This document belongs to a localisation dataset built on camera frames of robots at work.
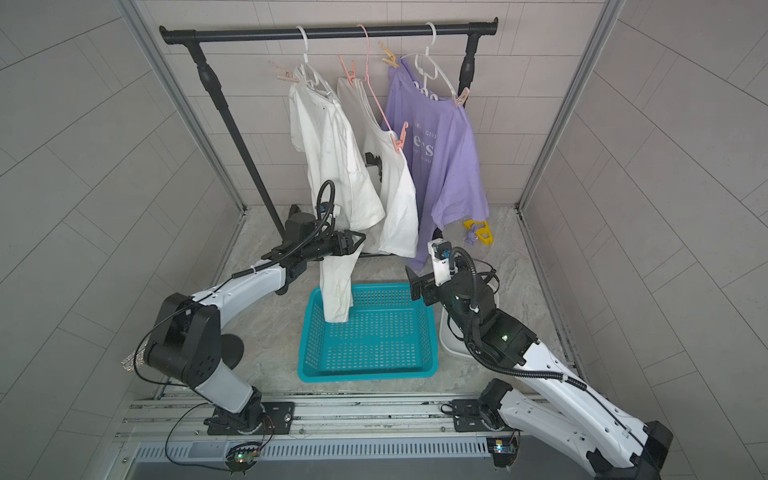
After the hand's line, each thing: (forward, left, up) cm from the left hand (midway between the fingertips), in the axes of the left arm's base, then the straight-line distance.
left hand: (363, 234), depth 85 cm
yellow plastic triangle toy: (+14, -42, -17) cm, 47 cm away
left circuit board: (-50, +24, -16) cm, 58 cm away
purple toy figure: (+11, -36, -15) cm, 41 cm away
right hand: (-15, -15, +9) cm, 24 cm away
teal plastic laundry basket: (-22, -7, -19) cm, 30 cm away
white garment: (-9, -10, +11) cm, 17 cm away
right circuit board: (-49, -35, -19) cm, 63 cm away
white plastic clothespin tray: (-26, -25, -16) cm, 39 cm away
